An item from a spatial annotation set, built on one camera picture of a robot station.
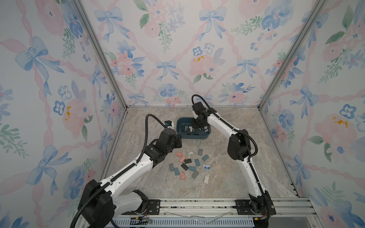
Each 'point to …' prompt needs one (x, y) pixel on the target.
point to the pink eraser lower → (182, 159)
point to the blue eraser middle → (197, 162)
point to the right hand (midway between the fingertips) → (195, 124)
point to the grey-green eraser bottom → (195, 174)
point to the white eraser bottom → (206, 179)
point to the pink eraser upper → (179, 154)
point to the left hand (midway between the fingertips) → (181, 135)
